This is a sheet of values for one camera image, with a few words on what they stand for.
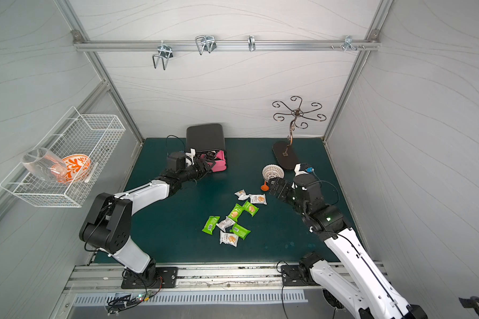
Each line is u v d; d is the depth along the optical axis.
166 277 0.73
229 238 0.82
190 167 0.80
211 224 0.84
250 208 0.91
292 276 0.73
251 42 0.78
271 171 1.04
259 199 0.93
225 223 0.85
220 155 0.95
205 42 0.76
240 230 0.84
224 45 0.82
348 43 0.77
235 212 0.89
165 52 0.78
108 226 0.46
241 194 0.94
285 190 0.62
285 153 1.11
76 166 0.66
